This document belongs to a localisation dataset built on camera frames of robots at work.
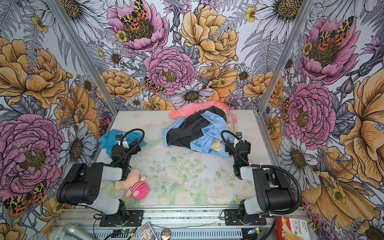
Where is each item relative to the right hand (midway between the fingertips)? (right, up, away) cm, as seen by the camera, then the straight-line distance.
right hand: (237, 143), depth 93 cm
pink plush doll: (-55, -21, -16) cm, 60 cm away
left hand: (-65, 0, 0) cm, 65 cm away
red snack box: (+17, -35, -24) cm, 46 cm away
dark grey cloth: (-28, +10, +3) cm, 30 cm away
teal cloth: (-82, +2, +6) cm, 82 cm away
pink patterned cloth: (-34, +23, +23) cm, 47 cm away
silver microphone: (-79, -36, -26) cm, 91 cm away
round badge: (-39, -39, -23) cm, 60 cm away
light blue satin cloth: (-13, +3, -1) cm, 13 cm away
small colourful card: (-48, -37, -24) cm, 65 cm away
